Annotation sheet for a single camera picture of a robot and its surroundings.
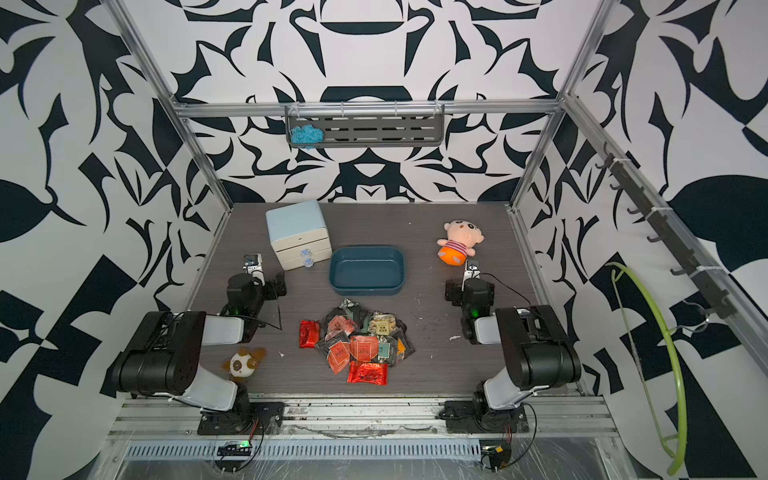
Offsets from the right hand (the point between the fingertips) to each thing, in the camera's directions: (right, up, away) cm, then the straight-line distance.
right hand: (466, 275), depth 96 cm
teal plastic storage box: (-32, +1, +4) cm, 32 cm away
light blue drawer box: (-52, +13, -2) cm, 54 cm away
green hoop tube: (+24, -16, -46) cm, 54 cm away
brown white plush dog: (-63, -21, -16) cm, 68 cm away
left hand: (-64, +2, -2) cm, 64 cm away
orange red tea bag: (-38, -21, -13) cm, 45 cm away
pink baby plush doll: (0, +12, +6) cm, 13 cm away
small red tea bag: (-47, -15, -11) cm, 50 cm away
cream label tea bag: (-27, -12, -9) cm, 31 cm away
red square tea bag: (-31, -18, -13) cm, 38 cm away
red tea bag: (-30, -24, -15) cm, 41 cm away
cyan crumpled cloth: (-49, +43, -5) cm, 66 cm away
